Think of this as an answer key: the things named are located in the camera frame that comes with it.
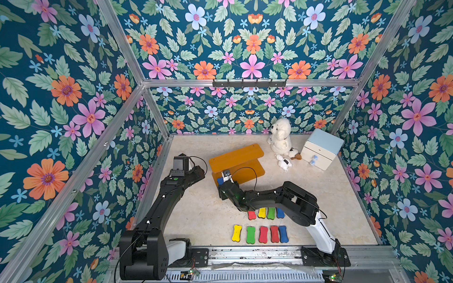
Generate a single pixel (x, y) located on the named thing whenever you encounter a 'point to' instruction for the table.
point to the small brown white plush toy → (294, 154)
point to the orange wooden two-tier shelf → (243, 164)
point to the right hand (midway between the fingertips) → (223, 183)
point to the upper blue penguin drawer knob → (315, 157)
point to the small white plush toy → (284, 163)
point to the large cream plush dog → (279, 140)
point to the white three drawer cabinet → (325, 146)
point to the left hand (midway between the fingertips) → (202, 170)
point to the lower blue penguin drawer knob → (312, 162)
